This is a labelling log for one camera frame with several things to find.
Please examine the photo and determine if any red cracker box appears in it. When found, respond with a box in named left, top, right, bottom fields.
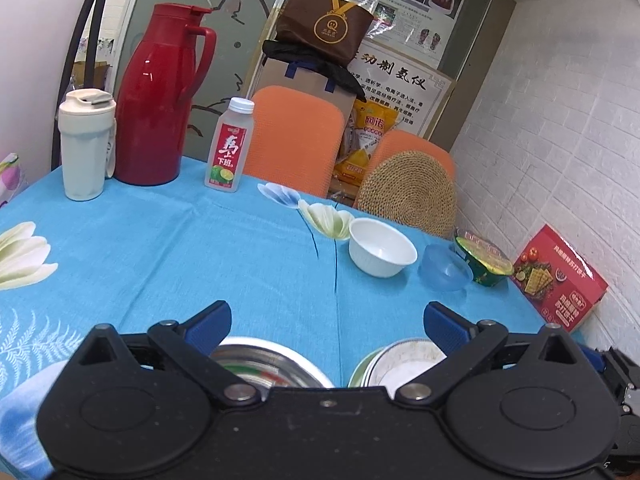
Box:
left=510, top=224, right=609, bottom=334

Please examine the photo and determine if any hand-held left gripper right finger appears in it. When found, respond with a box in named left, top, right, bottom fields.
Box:
left=394, top=301, right=584, bottom=407

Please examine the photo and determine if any blue floral tablecloth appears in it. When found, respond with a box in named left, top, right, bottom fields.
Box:
left=0, top=155, right=601, bottom=480

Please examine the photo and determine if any translucent blue bowl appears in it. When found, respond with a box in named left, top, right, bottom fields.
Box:
left=417, top=243, right=474, bottom=292

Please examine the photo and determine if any white travel tumbler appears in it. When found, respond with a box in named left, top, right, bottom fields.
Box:
left=58, top=88, right=117, bottom=202

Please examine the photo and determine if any yellow snack bag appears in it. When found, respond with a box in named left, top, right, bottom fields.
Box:
left=332, top=98, right=402, bottom=187

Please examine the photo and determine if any white ceramic bowl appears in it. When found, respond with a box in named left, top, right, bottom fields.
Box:
left=348, top=218, right=419, bottom=279

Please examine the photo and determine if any kraft paper bag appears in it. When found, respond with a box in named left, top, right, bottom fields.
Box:
left=256, top=57, right=355, bottom=126

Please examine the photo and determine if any woven straw seat cushion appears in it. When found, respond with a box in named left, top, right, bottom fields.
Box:
left=357, top=150, right=457, bottom=240

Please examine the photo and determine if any white framed wall poster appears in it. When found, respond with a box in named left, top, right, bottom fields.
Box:
left=349, top=52, right=457, bottom=138

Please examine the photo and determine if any light green plate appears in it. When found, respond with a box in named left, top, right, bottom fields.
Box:
left=347, top=347, right=386, bottom=389

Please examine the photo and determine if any clear red-label drink bottle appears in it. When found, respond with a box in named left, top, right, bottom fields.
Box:
left=204, top=97, right=255, bottom=194

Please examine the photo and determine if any stainless steel bowl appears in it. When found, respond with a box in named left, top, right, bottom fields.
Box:
left=209, top=336, right=335, bottom=390

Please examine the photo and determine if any black cloth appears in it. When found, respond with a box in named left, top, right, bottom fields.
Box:
left=262, top=39, right=369, bottom=102

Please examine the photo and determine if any orange chair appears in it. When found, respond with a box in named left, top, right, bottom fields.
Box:
left=357, top=129, right=456, bottom=186
left=248, top=85, right=348, bottom=199

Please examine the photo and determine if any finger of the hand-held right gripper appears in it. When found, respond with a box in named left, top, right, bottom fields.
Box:
left=580, top=346, right=610, bottom=373

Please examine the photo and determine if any red thermos jug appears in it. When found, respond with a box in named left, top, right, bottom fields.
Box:
left=114, top=3, right=218, bottom=186

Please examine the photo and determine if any brown fabric bag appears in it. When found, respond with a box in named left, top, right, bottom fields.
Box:
left=276, top=0, right=374, bottom=67

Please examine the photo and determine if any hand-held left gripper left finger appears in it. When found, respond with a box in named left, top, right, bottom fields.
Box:
left=75, top=300, right=261, bottom=409

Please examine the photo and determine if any green instant noodle bowl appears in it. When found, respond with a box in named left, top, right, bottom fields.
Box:
left=453, top=228, right=515, bottom=287

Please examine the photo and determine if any colourful picture wall poster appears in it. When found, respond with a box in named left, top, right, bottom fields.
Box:
left=299, top=0, right=470, bottom=70

